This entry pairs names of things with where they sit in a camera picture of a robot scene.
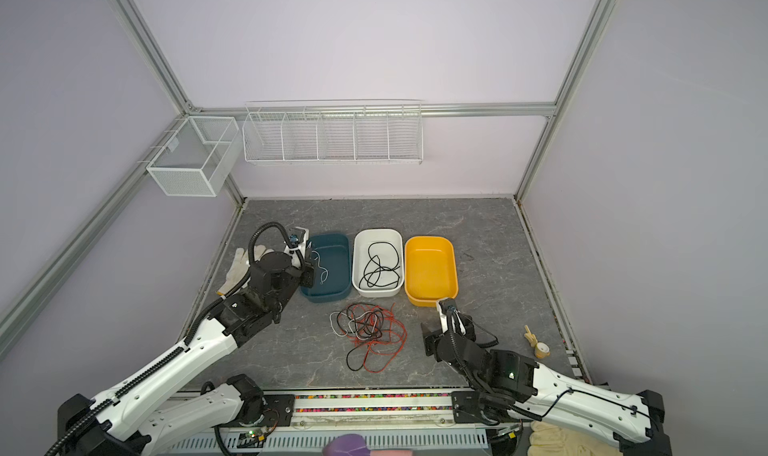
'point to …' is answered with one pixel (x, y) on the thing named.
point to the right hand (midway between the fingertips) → (438, 323)
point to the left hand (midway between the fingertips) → (309, 253)
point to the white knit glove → (240, 267)
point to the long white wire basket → (334, 132)
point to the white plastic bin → (361, 238)
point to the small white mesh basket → (196, 158)
